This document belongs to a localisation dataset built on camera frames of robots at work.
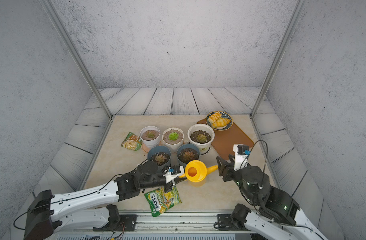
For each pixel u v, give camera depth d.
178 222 0.74
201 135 0.95
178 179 0.63
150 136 0.94
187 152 0.88
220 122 1.10
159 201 0.78
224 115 1.19
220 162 0.59
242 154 0.50
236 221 0.63
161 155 0.89
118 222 0.66
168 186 0.60
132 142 1.04
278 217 0.40
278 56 0.87
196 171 0.64
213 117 1.12
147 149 1.00
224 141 1.09
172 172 0.57
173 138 0.93
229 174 0.53
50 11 0.71
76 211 0.45
